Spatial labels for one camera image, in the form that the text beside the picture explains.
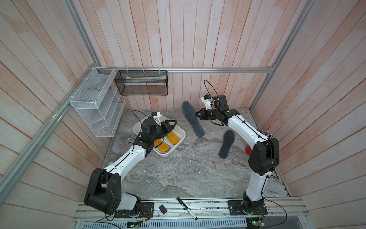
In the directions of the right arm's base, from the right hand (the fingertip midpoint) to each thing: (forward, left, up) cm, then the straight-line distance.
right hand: (195, 113), depth 88 cm
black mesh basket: (+28, +38, +4) cm, 48 cm away
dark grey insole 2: (-7, -24, -19) cm, 32 cm away
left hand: (-11, +11, +1) cm, 16 cm away
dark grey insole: (0, +4, +1) cm, 4 cm away
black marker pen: (-51, +2, -22) cm, 56 cm away
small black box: (-49, +18, -22) cm, 57 cm away
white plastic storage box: (0, +12, -17) cm, 21 cm away
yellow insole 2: (-7, +15, -18) cm, 24 cm away
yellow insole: (-14, +21, -19) cm, 31 cm away
